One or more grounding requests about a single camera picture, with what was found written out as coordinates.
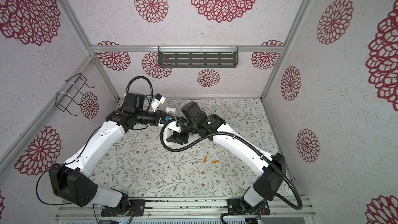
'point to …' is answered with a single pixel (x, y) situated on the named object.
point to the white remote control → (171, 111)
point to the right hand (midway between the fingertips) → (169, 129)
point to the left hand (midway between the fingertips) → (173, 122)
